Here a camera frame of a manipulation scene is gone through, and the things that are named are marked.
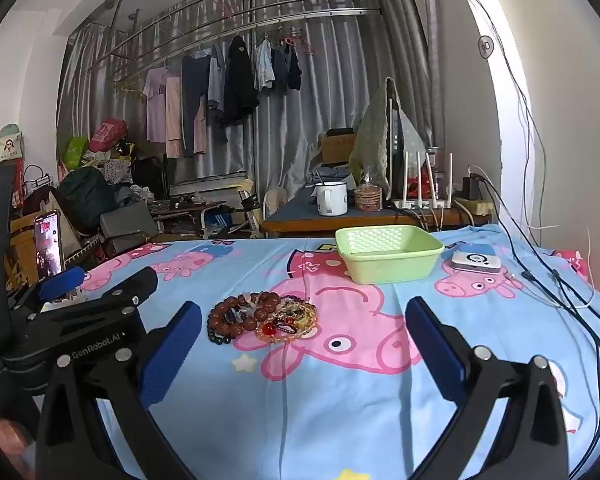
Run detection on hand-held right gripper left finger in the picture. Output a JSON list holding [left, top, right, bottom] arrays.
[[34, 301, 203, 480]]

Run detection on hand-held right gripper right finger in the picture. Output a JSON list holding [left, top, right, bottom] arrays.
[[405, 296, 571, 480]]

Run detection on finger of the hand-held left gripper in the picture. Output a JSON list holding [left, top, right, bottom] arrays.
[[42, 266, 159, 326], [10, 266, 87, 314]]

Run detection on pile of bead bracelets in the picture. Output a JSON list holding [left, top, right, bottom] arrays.
[[207, 290, 322, 346]]

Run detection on green plastic basket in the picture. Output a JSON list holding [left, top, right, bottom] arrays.
[[335, 225, 446, 285]]

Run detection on person's left hand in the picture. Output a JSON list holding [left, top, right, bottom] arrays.
[[0, 417, 37, 480]]

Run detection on wooden chair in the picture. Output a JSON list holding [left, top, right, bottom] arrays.
[[7, 210, 38, 291]]

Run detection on smartphone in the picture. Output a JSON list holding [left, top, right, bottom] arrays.
[[34, 210, 66, 281]]

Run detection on beige bag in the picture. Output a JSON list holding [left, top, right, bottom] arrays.
[[40, 200, 83, 261]]

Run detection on red printed box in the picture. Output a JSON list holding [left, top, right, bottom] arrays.
[[10, 160, 27, 206]]

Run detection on grey storage box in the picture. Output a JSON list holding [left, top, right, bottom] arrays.
[[100, 203, 158, 241]]

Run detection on dark green duffel bag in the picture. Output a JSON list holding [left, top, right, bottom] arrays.
[[57, 167, 118, 233]]

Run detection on cartoon print tote bag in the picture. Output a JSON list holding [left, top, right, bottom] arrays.
[[0, 122, 26, 166]]

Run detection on white portable wifi device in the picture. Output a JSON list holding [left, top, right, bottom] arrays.
[[451, 251, 501, 274]]

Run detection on low wooden table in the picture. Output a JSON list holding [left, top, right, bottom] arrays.
[[152, 200, 228, 238]]

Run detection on blue striped shoe box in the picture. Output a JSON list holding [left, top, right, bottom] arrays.
[[203, 210, 236, 231]]

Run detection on green shopping bag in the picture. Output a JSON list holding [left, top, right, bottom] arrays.
[[65, 137, 88, 168]]

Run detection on cartoon pig printed bedsheet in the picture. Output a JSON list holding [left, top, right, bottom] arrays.
[[75, 223, 600, 480]]

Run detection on white router with antennas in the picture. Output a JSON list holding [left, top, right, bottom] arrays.
[[392, 151, 456, 211]]

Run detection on yellow foam block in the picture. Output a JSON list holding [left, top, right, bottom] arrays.
[[455, 199, 493, 216]]

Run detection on pink shopping bag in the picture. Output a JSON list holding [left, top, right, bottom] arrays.
[[89, 119, 128, 153]]

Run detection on wrapped snack tub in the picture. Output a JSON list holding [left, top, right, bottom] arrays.
[[354, 162, 385, 212]]

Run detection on black power adapter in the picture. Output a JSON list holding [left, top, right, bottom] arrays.
[[462, 172, 483, 201]]

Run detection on peach garment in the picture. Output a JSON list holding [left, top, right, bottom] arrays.
[[165, 75, 208, 158]]

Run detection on red packet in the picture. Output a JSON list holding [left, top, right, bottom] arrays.
[[407, 162, 446, 196]]

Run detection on white plastic chair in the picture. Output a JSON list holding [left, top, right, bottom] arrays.
[[262, 187, 288, 221]]

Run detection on white enamel mug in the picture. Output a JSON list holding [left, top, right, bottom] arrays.
[[314, 181, 349, 217]]

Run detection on pale pink t-shirt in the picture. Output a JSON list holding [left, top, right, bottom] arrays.
[[142, 66, 173, 143]]

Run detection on clear glass jar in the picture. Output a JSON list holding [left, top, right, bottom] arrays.
[[424, 146, 447, 196]]

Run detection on row of yellow hangers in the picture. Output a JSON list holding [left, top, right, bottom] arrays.
[[112, 72, 146, 98]]

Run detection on black monitor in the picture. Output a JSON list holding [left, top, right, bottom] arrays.
[[387, 97, 406, 201]]

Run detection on blue white package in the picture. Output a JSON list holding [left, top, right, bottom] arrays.
[[307, 165, 353, 186]]

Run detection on navy trousers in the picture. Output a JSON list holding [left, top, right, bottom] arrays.
[[181, 52, 213, 153]]

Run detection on grey blue shirt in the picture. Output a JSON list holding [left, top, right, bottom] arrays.
[[207, 42, 231, 121]]

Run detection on knitted dust cover cloth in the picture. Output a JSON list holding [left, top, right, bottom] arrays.
[[349, 77, 433, 201]]

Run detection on cardboard box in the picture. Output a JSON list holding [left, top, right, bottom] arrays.
[[320, 132, 358, 166]]

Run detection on black jacket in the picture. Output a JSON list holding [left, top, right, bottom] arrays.
[[222, 35, 261, 123]]

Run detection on white blue shirt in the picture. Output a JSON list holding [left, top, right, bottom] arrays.
[[251, 37, 276, 92]]

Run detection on grey curtain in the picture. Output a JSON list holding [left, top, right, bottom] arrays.
[[57, 0, 448, 201]]

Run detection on dark shorts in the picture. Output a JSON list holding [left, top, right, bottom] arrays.
[[271, 42, 303, 93]]

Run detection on metal clothes drying rack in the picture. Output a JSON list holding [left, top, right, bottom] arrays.
[[87, 0, 383, 86]]

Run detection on white charging cable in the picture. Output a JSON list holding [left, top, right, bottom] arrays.
[[500, 227, 597, 311]]

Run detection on black cable with connector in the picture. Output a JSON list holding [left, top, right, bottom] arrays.
[[495, 185, 600, 441], [480, 177, 600, 461]]

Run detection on thin black wall cable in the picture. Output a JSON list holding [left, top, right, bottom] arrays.
[[460, 0, 551, 261]]

